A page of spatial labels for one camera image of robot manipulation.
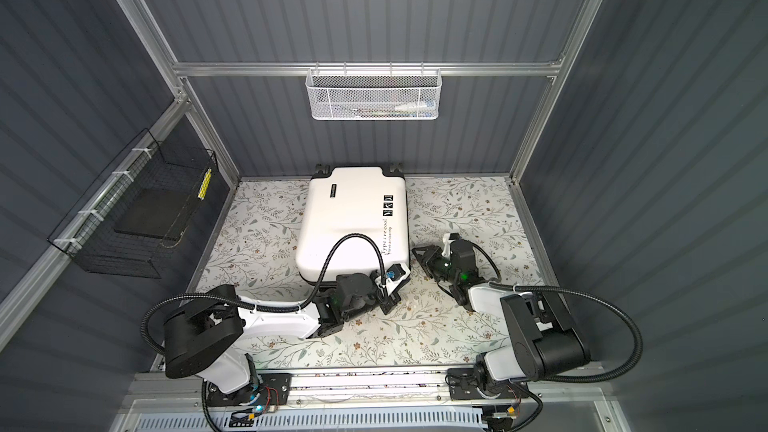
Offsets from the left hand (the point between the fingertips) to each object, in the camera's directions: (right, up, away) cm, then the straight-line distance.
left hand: (409, 279), depth 79 cm
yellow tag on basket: (-57, +26, +4) cm, 63 cm away
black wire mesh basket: (-69, +19, -6) cm, 71 cm away
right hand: (+3, +5, +10) cm, 11 cm away
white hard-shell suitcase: (-16, +21, +8) cm, 28 cm away
